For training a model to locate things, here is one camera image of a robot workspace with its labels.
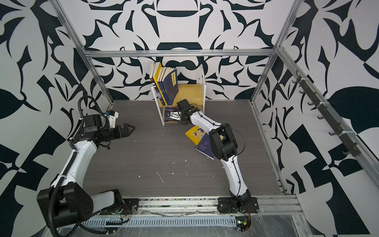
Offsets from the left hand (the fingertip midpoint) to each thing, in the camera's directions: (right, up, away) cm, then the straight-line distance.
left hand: (127, 127), depth 81 cm
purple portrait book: (+18, +9, +22) cm, 30 cm away
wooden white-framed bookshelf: (+37, +21, +19) cm, 47 cm away
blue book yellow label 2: (+43, -13, +11) cm, 46 cm away
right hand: (+29, +8, +19) cm, 36 cm away
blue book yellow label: (+23, +24, +6) cm, 34 cm away
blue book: (+19, +20, 0) cm, 28 cm away
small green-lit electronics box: (+59, -45, -10) cm, 75 cm away
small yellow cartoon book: (+38, -6, +18) cm, 42 cm away
